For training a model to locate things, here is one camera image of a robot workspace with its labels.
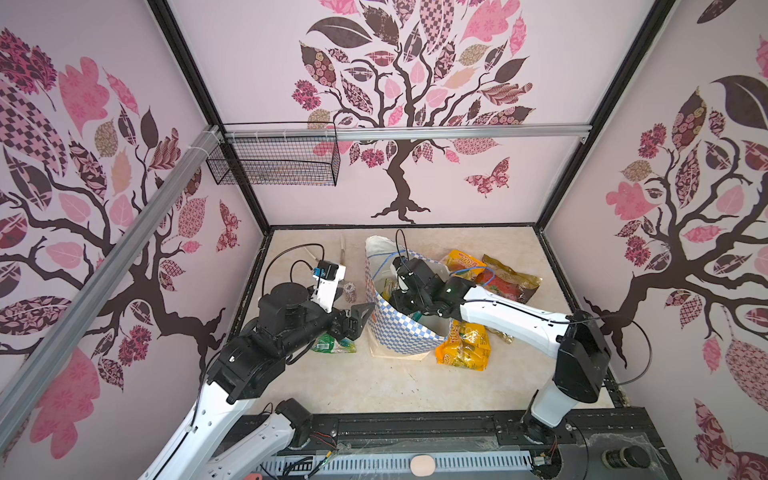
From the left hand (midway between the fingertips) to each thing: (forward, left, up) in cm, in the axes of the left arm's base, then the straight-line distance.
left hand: (356, 304), depth 63 cm
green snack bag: (+1, +11, -25) cm, 28 cm away
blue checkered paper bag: (0, -8, -12) cm, 15 cm away
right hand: (+11, -8, -15) cm, 20 cm away
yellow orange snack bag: (+29, -33, -25) cm, 50 cm away
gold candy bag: (+24, -44, -25) cm, 56 cm away
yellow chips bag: (+1, -30, -25) cm, 39 cm away
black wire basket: (+54, +30, +3) cm, 62 cm away
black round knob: (-26, -59, -20) cm, 68 cm away
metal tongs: (+39, +11, -29) cm, 50 cm away
